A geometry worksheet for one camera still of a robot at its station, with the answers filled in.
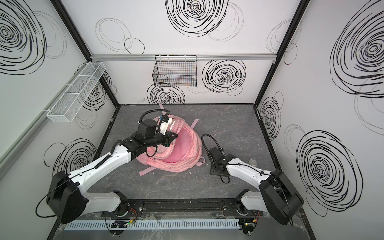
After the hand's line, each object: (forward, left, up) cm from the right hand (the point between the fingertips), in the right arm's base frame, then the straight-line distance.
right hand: (213, 172), depth 86 cm
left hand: (+12, +20, +22) cm, 32 cm away
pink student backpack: (+10, +17, +6) cm, 21 cm away
